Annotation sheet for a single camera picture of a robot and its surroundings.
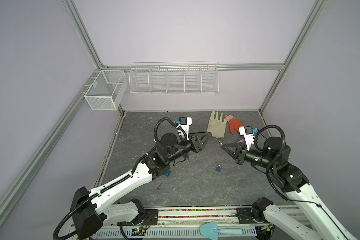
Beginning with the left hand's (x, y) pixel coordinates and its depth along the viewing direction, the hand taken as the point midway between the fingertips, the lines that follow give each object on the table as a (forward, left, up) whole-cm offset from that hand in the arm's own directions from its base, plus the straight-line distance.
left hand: (210, 137), depth 61 cm
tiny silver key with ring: (-2, -4, -2) cm, 5 cm away
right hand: (-3, -5, -3) cm, 7 cm away
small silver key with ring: (-8, +26, -36) cm, 45 cm away
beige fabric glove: (+33, -15, -37) cm, 52 cm away
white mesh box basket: (+51, +61, -13) cm, 81 cm away
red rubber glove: (+35, -28, -36) cm, 58 cm away
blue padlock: (-1, +21, -35) cm, 41 cm away
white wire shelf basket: (+54, +15, -7) cm, 56 cm away
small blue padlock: (+1, -10, -37) cm, 38 cm away
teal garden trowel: (-30, +1, -34) cm, 45 cm away
